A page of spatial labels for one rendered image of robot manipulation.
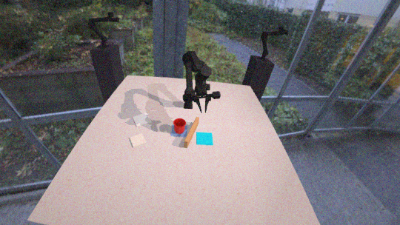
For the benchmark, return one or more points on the tan wooden bar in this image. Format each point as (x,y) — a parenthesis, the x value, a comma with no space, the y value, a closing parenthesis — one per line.
(191,132)

